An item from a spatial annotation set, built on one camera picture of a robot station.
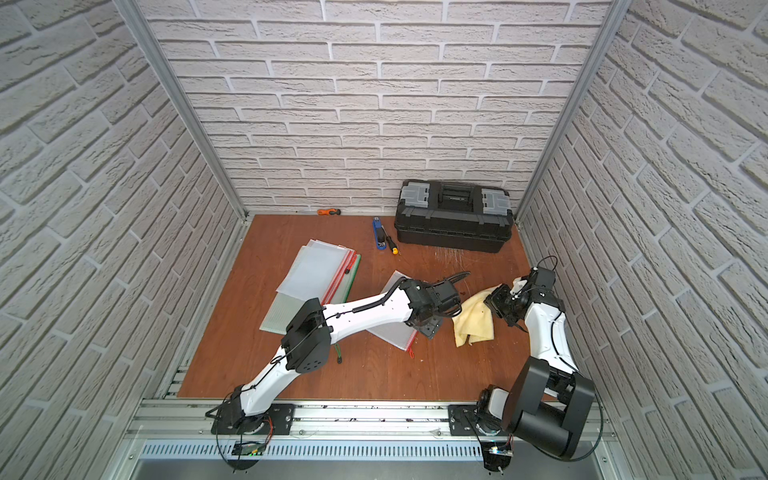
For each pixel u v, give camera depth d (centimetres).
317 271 104
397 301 59
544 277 67
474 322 83
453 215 97
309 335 55
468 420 73
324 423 75
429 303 62
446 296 67
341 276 101
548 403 44
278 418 73
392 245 109
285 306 92
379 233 113
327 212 122
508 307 76
